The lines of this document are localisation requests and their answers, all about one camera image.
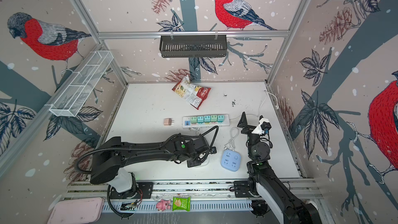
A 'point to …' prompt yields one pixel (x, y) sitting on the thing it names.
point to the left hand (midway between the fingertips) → (198, 157)
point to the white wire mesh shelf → (71, 100)
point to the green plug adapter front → (194, 120)
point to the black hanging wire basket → (193, 46)
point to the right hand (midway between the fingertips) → (251, 116)
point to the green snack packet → (181, 203)
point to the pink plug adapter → (168, 121)
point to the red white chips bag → (192, 94)
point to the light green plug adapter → (213, 118)
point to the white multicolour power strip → (187, 123)
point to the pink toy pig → (162, 205)
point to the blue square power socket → (230, 159)
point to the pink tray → (76, 211)
